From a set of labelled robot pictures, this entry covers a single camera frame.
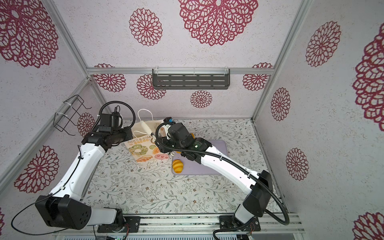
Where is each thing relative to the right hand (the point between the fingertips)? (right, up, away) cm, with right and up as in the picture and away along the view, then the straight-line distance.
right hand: (158, 138), depth 69 cm
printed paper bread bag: (-12, -5, +14) cm, 19 cm away
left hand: (-18, +1, +11) cm, 21 cm away
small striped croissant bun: (+7, -18, +21) cm, 28 cm away
